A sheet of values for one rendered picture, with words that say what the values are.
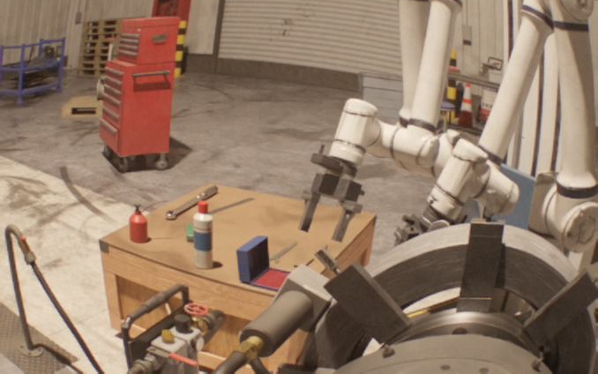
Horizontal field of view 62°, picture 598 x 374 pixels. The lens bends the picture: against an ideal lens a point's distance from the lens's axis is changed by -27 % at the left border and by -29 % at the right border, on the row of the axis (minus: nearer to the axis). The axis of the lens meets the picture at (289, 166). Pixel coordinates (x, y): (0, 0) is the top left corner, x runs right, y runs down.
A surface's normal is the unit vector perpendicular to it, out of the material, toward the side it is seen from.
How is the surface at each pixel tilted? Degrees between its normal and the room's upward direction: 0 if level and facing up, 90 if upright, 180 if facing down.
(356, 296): 90
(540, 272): 90
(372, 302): 90
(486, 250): 90
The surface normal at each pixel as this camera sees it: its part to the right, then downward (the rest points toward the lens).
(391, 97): 0.04, 0.25
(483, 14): -0.47, 0.18
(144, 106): 0.53, 0.25
